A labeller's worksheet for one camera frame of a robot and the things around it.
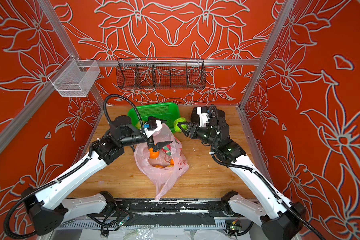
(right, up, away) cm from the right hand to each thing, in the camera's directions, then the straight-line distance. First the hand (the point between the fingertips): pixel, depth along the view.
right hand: (178, 125), depth 65 cm
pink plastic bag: (-8, -25, +12) cm, 29 cm away
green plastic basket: (-8, +9, +45) cm, 46 cm away
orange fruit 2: (-4, -23, +18) cm, 29 cm away
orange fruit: (-15, -19, +23) cm, 33 cm away
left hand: (-5, -1, -3) cm, 6 cm away
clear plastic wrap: (-15, -50, +2) cm, 52 cm away
